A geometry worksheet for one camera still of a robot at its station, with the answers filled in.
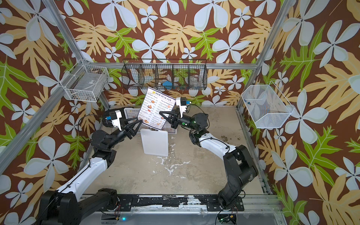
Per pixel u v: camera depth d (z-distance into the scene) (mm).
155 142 856
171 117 651
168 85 937
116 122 625
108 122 605
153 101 636
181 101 600
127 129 631
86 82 875
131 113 931
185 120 651
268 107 836
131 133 640
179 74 982
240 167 455
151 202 751
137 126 676
